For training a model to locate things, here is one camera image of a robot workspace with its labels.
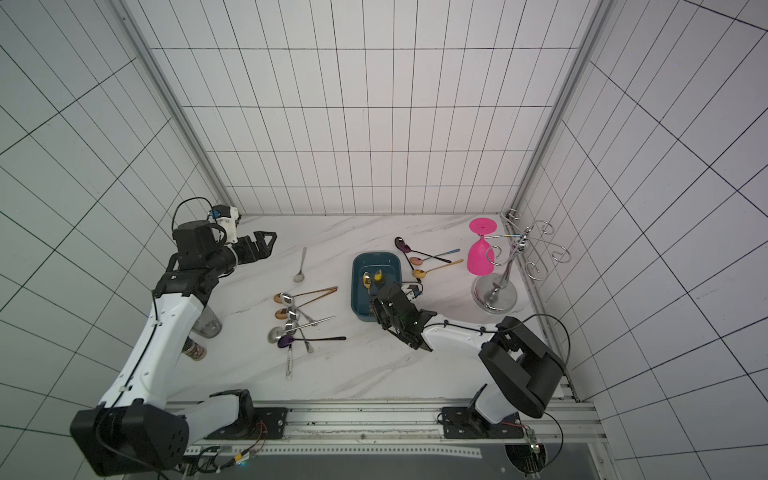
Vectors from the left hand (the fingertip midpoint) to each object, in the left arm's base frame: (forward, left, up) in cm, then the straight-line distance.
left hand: (261, 243), depth 77 cm
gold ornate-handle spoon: (+4, -27, -24) cm, 36 cm away
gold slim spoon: (+7, -45, -25) cm, 52 cm away
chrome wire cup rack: (0, -69, -24) cm, 73 cm away
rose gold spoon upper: (-3, +2, -25) cm, 25 cm away
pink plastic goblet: (+4, -61, -9) cm, 62 cm away
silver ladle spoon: (-15, 0, -26) cm, 30 cm away
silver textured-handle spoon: (-14, -4, -26) cm, 30 cm away
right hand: (-8, -24, -17) cm, 31 cm away
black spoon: (+21, -38, -25) cm, 50 cm away
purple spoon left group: (-17, -3, -27) cm, 31 cm away
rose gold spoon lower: (-9, -1, -24) cm, 26 cm away
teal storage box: (+7, -28, -25) cm, 38 cm away
